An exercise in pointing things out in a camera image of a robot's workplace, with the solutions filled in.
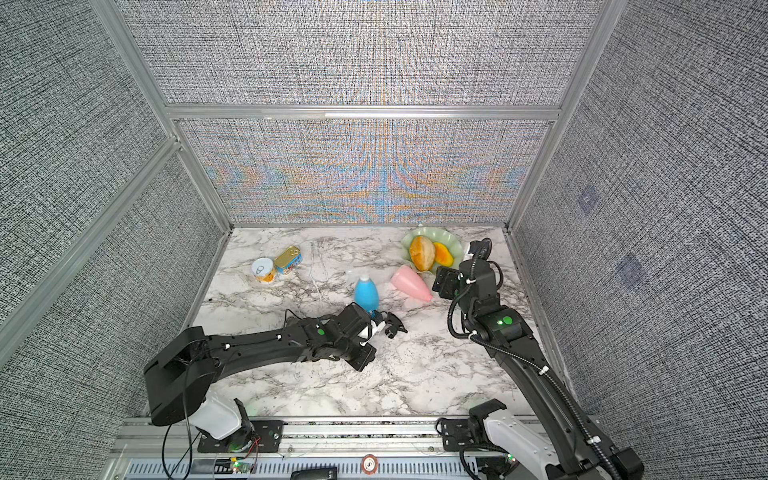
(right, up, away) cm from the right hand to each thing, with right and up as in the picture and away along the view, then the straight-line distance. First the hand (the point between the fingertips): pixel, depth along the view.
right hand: (453, 263), depth 74 cm
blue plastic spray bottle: (-23, -10, +17) cm, 30 cm away
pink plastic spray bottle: (-9, -6, +23) cm, 25 cm away
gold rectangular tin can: (-51, +1, +31) cm, 60 cm away
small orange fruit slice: (+4, +1, +30) cm, 30 cm away
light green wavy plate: (+3, +9, +36) cm, 37 cm away
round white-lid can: (-58, -3, +26) cm, 63 cm away
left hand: (-18, -26, +6) cm, 32 cm away
